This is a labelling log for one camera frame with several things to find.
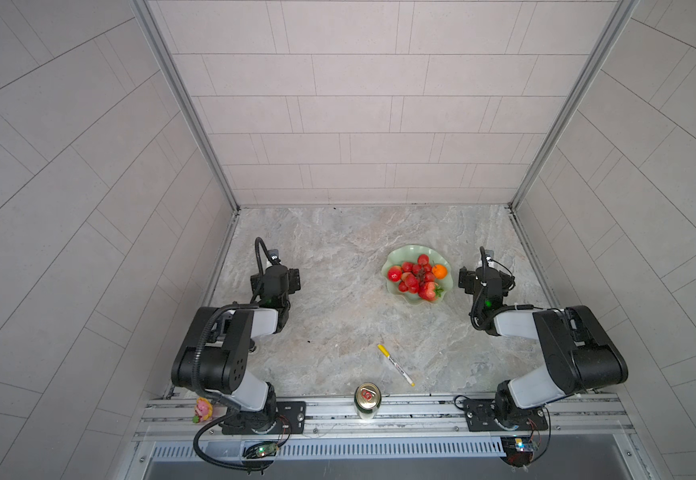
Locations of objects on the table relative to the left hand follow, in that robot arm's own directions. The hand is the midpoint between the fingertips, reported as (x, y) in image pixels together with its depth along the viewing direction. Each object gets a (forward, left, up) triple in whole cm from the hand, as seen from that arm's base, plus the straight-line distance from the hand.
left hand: (281, 264), depth 94 cm
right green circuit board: (-47, -62, -4) cm, 78 cm away
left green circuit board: (-47, -4, -1) cm, 47 cm away
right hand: (0, -63, 0) cm, 63 cm away
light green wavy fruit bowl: (+4, -41, 0) cm, 41 cm away
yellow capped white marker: (-31, -37, -4) cm, 49 cm away
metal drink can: (-39, -27, +7) cm, 48 cm away
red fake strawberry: (-10, -45, +2) cm, 46 cm away
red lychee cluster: (-6, -41, +3) cm, 42 cm away
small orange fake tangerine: (-3, -49, +1) cm, 50 cm away
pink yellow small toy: (-40, +11, +1) cm, 42 cm away
